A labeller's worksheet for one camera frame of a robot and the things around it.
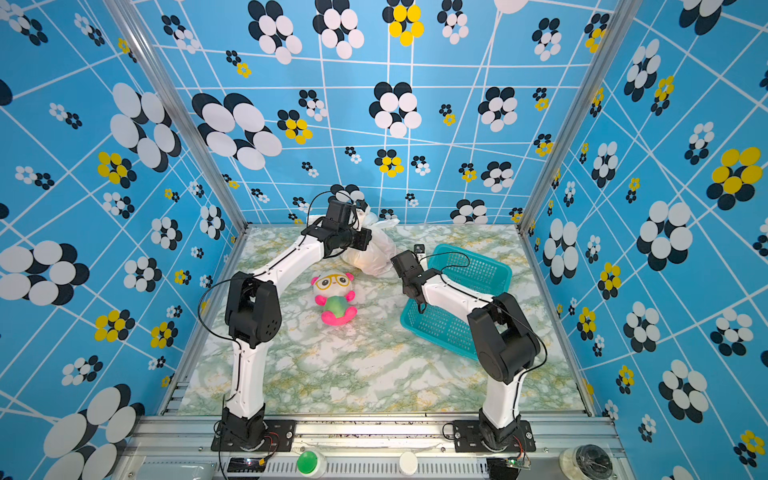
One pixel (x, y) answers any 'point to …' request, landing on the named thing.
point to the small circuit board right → (518, 462)
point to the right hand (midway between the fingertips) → (423, 279)
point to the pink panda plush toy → (332, 291)
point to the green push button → (307, 462)
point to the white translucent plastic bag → (376, 260)
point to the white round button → (408, 463)
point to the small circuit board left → (246, 465)
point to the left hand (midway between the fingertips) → (373, 234)
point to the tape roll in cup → (585, 462)
